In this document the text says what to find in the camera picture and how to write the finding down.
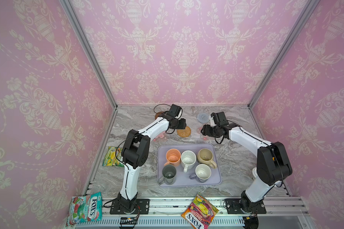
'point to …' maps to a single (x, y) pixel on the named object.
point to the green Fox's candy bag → (85, 208)
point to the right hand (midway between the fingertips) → (205, 130)
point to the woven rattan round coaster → (185, 132)
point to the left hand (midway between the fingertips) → (183, 125)
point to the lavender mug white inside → (202, 172)
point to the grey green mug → (169, 175)
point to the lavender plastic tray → (180, 165)
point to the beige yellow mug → (205, 156)
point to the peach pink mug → (173, 157)
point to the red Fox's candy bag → (199, 213)
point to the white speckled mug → (188, 159)
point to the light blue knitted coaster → (203, 118)
